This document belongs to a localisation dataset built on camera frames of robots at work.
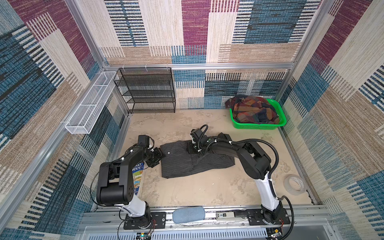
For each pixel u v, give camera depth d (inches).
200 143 30.4
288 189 32.2
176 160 36.1
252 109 40.5
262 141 20.5
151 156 31.4
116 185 17.8
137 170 34.3
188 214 28.7
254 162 21.6
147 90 43.5
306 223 28.9
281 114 41.7
